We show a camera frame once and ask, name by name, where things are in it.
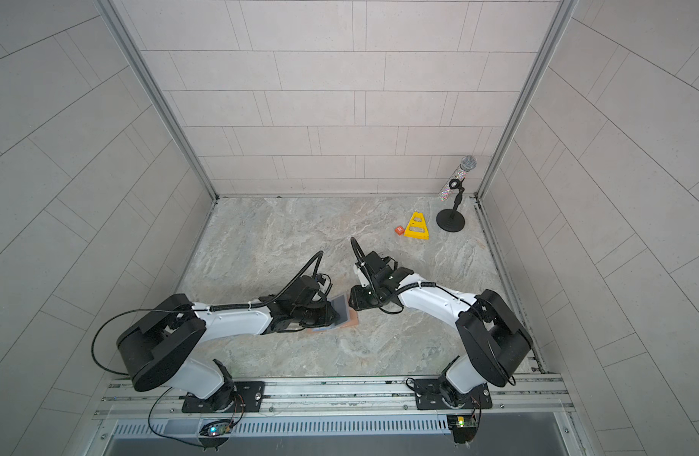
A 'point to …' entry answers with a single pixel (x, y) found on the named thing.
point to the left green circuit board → (217, 427)
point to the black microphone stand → (452, 220)
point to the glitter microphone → (466, 164)
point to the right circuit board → (463, 427)
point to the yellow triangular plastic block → (417, 227)
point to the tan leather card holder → (351, 314)
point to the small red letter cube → (399, 230)
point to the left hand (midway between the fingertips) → (344, 318)
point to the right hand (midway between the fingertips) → (354, 303)
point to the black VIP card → (339, 304)
